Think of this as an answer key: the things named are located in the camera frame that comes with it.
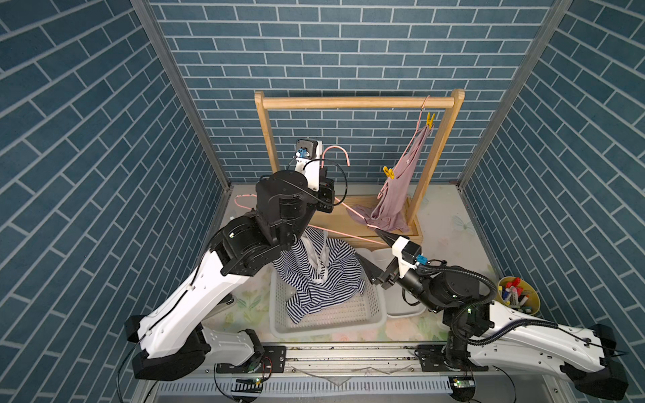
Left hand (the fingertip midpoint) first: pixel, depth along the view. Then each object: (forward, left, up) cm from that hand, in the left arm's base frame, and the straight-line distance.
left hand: (336, 170), depth 54 cm
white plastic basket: (-14, -11, -49) cm, 52 cm away
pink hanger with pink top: (+18, -23, -22) cm, 37 cm away
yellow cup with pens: (-13, -55, -36) cm, 67 cm away
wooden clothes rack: (+29, -4, -50) cm, 58 cm away
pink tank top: (+19, -22, -36) cm, 46 cm away
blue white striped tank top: (-8, +5, -33) cm, 34 cm away
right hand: (-10, -9, -12) cm, 18 cm away
